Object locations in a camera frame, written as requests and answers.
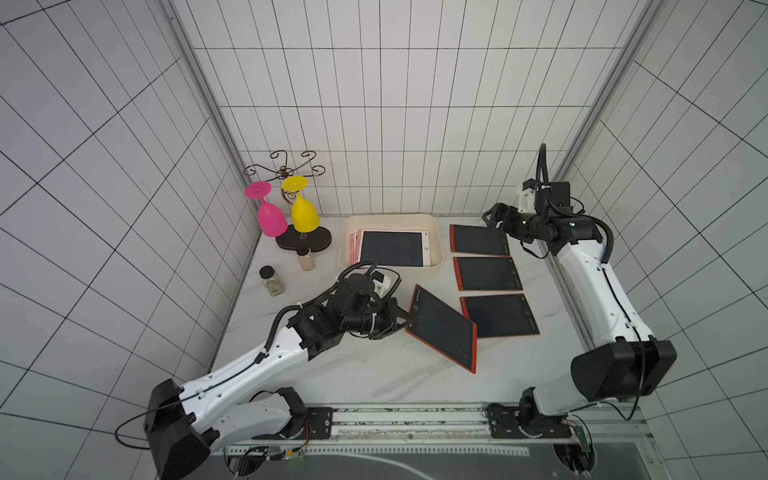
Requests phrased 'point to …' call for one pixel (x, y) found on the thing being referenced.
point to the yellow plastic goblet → (304, 217)
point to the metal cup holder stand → (302, 243)
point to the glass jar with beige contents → (307, 262)
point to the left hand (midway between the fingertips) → (408, 324)
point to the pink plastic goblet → (271, 220)
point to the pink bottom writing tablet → (353, 249)
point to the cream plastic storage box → (392, 222)
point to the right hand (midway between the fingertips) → (501, 214)
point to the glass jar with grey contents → (270, 281)
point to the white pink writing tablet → (394, 248)
